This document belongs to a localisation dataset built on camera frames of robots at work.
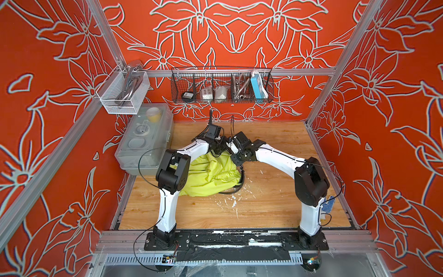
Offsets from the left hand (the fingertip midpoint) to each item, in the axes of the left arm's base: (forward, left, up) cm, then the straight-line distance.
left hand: (231, 143), depth 98 cm
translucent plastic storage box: (0, +48, +7) cm, 49 cm away
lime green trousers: (-23, +10, +3) cm, 25 cm away
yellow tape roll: (+12, +47, +9) cm, 50 cm away
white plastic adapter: (+17, +8, +22) cm, 29 cm away
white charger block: (+16, +15, +22) cm, 31 cm away
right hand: (-10, -1, 0) cm, 10 cm away
